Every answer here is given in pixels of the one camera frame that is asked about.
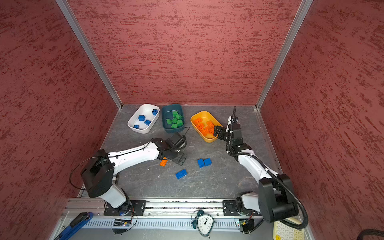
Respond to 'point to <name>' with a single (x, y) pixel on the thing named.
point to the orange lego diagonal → (164, 161)
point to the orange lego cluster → (200, 126)
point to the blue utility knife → (75, 225)
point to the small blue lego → (136, 126)
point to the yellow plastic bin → (204, 123)
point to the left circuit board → (121, 223)
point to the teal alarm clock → (204, 223)
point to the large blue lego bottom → (180, 174)
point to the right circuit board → (246, 225)
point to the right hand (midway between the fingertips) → (219, 130)
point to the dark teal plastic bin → (166, 112)
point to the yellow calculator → (283, 231)
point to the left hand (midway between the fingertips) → (176, 158)
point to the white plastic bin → (145, 109)
